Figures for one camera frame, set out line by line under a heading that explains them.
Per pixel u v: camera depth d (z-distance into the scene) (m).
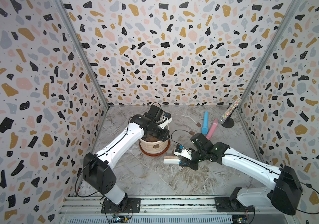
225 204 0.74
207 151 0.60
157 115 0.64
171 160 0.73
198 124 1.10
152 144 0.81
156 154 0.91
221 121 0.95
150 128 0.57
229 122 1.09
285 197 0.39
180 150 0.66
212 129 1.04
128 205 0.72
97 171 0.41
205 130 1.02
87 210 0.73
